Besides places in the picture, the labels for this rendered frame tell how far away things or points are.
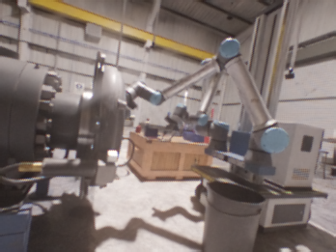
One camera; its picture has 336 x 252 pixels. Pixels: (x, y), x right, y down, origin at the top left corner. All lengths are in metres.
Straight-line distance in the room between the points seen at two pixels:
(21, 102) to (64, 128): 0.22
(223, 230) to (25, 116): 1.06
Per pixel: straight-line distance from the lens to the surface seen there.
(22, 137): 1.03
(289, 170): 1.67
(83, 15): 12.40
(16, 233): 1.04
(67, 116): 1.12
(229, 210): 1.02
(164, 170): 2.22
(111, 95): 0.96
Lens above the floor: 0.70
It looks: 3 degrees down
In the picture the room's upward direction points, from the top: 9 degrees clockwise
